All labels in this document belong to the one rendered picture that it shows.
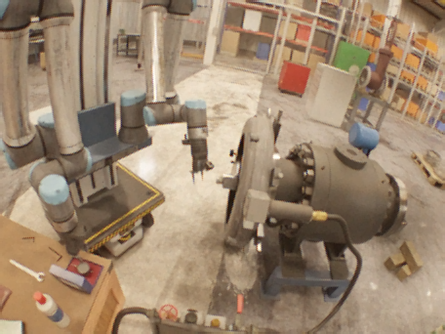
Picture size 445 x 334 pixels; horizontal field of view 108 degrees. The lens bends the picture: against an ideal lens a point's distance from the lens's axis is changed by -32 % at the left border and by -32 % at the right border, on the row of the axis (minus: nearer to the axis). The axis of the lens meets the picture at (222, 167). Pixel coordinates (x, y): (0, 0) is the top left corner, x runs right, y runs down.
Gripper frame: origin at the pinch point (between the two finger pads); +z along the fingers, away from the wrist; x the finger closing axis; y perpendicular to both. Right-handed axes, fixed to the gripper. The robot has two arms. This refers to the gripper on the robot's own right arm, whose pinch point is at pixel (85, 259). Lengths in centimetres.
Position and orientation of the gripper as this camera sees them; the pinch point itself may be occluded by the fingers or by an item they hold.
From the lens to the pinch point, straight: 99.2
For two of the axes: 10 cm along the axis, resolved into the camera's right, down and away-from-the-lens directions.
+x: -0.9, 5.4, -8.4
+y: -9.8, -1.9, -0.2
